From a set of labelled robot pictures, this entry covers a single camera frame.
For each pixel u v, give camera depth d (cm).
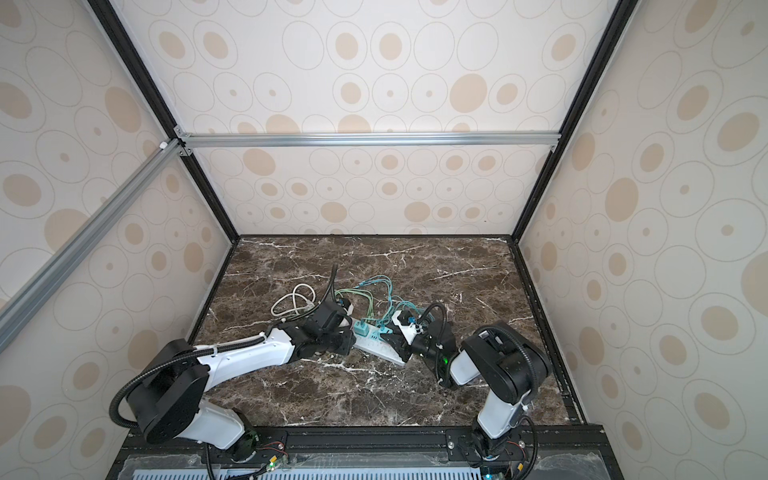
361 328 86
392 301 102
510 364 48
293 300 100
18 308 51
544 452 74
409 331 77
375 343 88
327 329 69
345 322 70
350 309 81
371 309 99
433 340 72
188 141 90
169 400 43
